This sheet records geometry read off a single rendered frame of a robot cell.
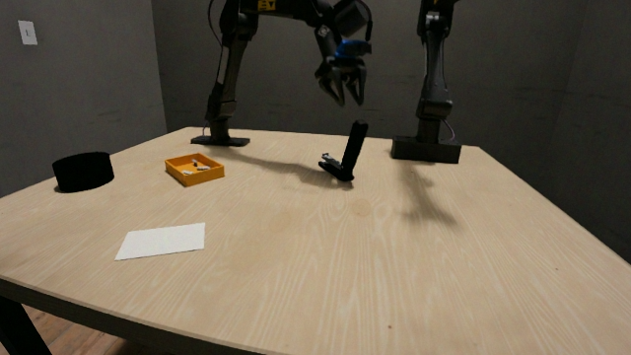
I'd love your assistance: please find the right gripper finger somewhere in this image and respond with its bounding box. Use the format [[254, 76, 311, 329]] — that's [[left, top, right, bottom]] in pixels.
[[345, 66, 367, 105], [319, 66, 345, 106]]

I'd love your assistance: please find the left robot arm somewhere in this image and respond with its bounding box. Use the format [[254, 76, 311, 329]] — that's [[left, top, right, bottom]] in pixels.
[[392, 0, 462, 149]]

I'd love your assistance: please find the black short cylinder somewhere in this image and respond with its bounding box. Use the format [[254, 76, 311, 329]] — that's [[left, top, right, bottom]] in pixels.
[[52, 152, 114, 192]]

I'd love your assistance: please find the white sheet of paper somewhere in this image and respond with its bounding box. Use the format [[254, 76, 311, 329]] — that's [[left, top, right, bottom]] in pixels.
[[114, 223, 205, 261]]

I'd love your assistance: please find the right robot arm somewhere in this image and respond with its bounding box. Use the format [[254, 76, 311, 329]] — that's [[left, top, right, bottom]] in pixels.
[[190, 0, 369, 146]]

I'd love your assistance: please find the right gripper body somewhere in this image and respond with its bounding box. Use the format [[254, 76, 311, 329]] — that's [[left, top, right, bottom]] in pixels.
[[315, 37, 367, 83]]

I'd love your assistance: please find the orange shallow tray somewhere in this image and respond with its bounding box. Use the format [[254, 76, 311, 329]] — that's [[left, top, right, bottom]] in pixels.
[[165, 153, 225, 187]]

